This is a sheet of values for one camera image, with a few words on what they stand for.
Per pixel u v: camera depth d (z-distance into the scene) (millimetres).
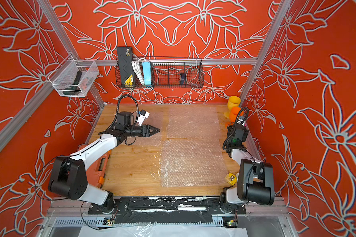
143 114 759
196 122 1072
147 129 728
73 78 901
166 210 729
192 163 876
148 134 727
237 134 680
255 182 433
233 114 928
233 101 1014
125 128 684
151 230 672
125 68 876
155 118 1102
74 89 802
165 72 976
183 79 925
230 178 801
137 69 858
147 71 898
